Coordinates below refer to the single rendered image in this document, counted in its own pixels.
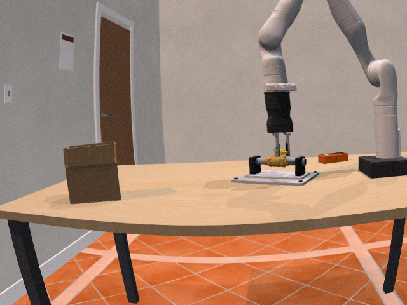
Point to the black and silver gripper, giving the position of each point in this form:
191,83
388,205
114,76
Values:
277,100

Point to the orange rectangular block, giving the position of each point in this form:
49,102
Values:
333,157

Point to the brown cardboard box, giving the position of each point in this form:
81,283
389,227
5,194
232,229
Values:
92,173

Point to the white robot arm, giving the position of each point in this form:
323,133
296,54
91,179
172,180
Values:
379,73

